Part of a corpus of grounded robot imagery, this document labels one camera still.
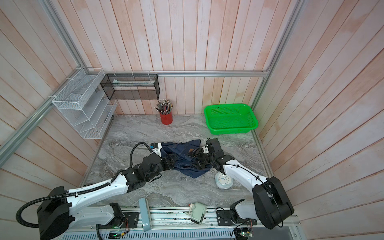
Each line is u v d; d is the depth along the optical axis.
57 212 0.40
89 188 0.47
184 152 0.86
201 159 0.74
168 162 0.69
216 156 0.66
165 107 1.04
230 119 1.18
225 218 0.73
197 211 0.73
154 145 0.70
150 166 0.58
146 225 0.69
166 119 1.11
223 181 0.84
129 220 0.73
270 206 0.42
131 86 1.05
